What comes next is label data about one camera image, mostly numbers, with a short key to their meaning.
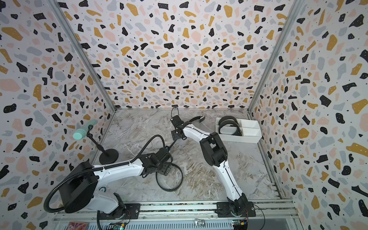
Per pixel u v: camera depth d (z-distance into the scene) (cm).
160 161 67
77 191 42
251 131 106
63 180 45
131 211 73
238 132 100
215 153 61
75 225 68
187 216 74
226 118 103
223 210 74
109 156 93
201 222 70
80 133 65
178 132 78
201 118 113
